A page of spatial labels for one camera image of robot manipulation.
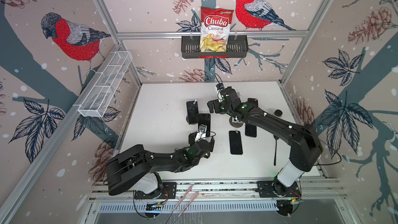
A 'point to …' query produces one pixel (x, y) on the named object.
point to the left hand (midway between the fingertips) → (208, 133)
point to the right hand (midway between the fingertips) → (213, 101)
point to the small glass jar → (278, 112)
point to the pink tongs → (181, 201)
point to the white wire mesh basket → (95, 105)
